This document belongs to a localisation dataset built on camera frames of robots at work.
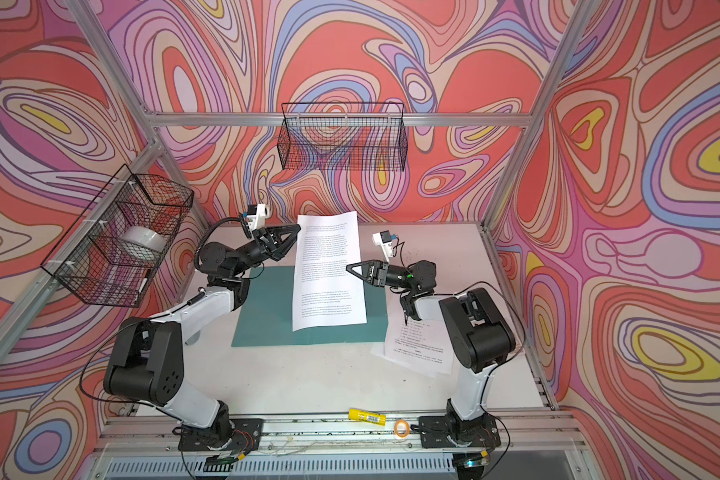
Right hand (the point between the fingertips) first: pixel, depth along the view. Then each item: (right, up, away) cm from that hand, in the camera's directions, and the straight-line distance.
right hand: (349, 275), depth 77 cm
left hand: (-11, +10, -7) cm, 16 cm away
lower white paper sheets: (+21, -22, +11) cm, 32 cm away
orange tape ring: (+14, -39, -2) cm, 41 cm away
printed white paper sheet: (-6, -5, +1) cm, 8 cm away
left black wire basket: (-54, +8, -8) cm, 56 cm away
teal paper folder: (-26, -14, +15) cm, 33 cm away
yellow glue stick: (+2, -36, -2) cm, 36 cm away
